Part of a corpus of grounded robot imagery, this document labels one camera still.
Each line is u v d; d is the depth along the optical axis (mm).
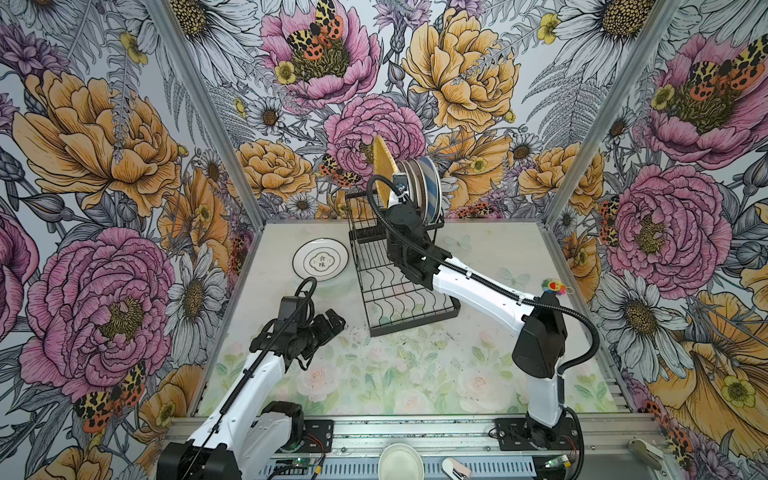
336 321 778
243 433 457
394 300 968
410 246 525
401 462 714
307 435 733
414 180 813
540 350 471
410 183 619
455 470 685
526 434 673
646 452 705
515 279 1052
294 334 639
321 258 1103
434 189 814
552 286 1015
